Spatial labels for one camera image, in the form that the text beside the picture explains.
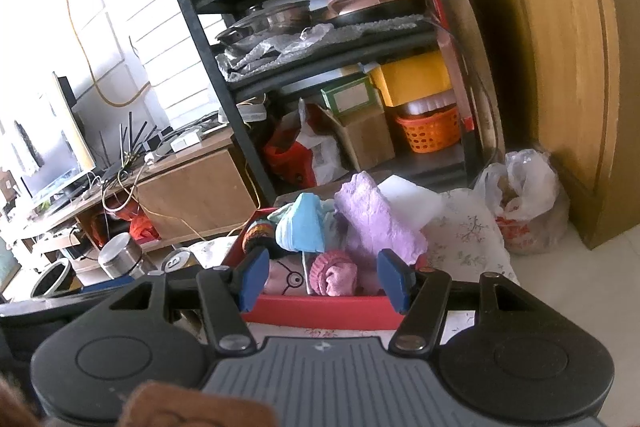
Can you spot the white printed plastic bag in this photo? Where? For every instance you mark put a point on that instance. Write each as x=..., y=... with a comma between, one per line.
x=325, y=162

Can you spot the brown cardboard box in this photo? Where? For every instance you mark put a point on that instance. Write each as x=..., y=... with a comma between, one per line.
x=365, y=137

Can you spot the black shelf rack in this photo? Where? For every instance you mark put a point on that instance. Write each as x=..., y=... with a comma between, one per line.
x=200, y=32

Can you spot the purple cloth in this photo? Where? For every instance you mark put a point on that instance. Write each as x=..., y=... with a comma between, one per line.
x=370, y=217

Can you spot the pig plush toy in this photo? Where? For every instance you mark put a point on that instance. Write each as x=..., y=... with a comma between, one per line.
x=285, y=277

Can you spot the red plastic bag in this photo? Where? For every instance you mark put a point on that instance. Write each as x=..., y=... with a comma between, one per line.
x=290, y=162

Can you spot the flat screen monitor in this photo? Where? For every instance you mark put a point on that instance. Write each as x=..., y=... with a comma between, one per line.
x=45, y=147

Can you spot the blue face mask pack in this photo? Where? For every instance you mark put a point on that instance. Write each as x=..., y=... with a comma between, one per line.
x=300, y=227

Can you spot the yellow box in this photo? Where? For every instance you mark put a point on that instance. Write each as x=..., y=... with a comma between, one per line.
x=415, y=79

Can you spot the clear bubble wrap sheet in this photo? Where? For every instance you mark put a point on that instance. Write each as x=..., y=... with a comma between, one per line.
x=300, y=39

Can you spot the steel pot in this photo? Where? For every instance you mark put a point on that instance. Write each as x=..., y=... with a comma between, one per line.
x=280, y=17

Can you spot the red cloth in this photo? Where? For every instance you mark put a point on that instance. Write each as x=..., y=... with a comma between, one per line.
x=142, y=227

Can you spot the pan with pink lid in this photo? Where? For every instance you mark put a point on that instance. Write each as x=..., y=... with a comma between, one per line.
x=370, y=4

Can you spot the floral tablecloth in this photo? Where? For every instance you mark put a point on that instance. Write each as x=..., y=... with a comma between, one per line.
x=465, y=227

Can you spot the pink knitted cloth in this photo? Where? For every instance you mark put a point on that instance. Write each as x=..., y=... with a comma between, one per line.
x=332, y=274

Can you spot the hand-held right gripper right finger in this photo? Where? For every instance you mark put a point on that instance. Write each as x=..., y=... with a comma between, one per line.
x=395, y=279

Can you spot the wooden TV stand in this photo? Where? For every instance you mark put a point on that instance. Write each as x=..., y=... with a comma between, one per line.
x=190, y=192

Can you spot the white flat box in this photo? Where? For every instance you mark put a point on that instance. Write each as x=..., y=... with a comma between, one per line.
x=310, y=84

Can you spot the white power adapter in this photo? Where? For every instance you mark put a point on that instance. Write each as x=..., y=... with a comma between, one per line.
x=185, y=141

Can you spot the blue and yellow drink can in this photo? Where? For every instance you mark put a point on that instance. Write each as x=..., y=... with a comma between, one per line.
x=177, y=259

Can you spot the red cardboard box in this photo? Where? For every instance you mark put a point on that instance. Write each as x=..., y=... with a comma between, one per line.
x=325, y=312

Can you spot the brown cardboard sheet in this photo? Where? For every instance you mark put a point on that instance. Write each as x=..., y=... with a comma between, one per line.
x=472, y=57

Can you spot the green box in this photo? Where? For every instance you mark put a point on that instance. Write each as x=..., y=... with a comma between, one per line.
x=352, y=97

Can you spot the wooden cabinet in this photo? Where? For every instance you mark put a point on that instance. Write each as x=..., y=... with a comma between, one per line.
x=565, y=57

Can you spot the black router with antennas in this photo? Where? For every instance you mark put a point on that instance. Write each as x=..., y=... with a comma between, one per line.
x=130, y=157

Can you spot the striped knitted hat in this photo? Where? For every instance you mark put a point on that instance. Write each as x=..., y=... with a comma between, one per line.
x=257, y=232

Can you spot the brown fuzzy cloth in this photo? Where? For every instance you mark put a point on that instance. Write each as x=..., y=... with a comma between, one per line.
x=190, y=409

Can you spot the clear plastic container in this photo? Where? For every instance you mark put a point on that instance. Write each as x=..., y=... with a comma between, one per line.
x=425, y=104

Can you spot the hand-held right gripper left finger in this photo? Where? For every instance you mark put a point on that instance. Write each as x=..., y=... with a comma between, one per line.
x=254, y=277

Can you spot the orange plastic basket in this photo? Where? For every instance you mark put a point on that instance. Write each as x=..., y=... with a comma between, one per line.
x=430, y=132

